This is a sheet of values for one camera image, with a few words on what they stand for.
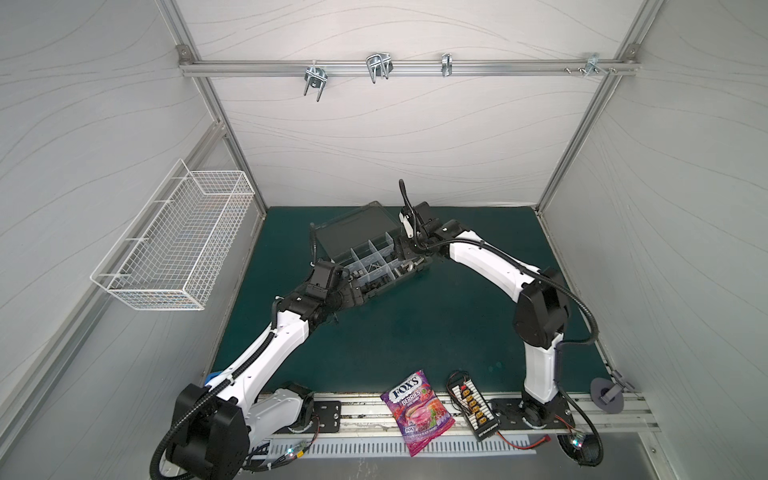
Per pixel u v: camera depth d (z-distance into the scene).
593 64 0.76
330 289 0.64
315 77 0.78
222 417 0.38
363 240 1.08
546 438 0.70
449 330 0.88
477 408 0.73
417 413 0.73
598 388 0.78
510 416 0.73
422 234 0.69
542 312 0.50
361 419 0.75
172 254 0.69
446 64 0.78
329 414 0.73
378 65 0.77
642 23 0.73
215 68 0.78
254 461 0.68
